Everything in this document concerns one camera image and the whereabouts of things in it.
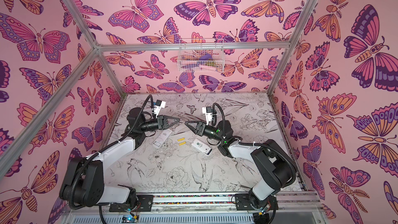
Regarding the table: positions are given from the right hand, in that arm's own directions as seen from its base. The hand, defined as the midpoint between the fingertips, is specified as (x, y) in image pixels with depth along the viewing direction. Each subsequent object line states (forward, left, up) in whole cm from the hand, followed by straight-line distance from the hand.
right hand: (186, 123), depth 74 cm
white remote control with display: (-1, -7, -24) cm, 25 cm away
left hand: (+1, +4, +1) cm, 4 cm away
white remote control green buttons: (+7, +18, -24) cm, 31 cm away
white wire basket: (+46, 0, +12) cm, 48 cm away
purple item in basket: (+44, -9, +8) cm, 45 cm away
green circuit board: (-36, +27, -27) cm, 53 cm away
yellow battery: (+2, +5, -25) cm, 25 cm away
